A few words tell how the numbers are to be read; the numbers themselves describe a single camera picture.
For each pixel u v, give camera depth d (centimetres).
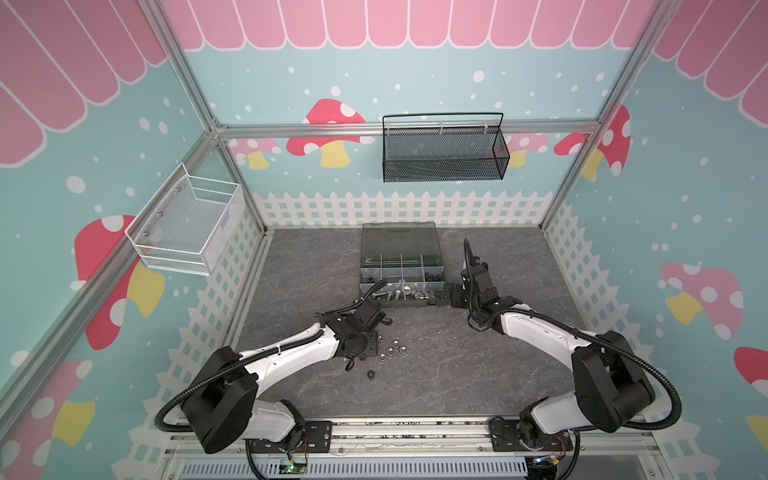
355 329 63
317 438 75
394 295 99
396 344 89
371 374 85
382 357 87
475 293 69
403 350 88
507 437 74
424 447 74
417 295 100
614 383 43
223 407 42
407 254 107
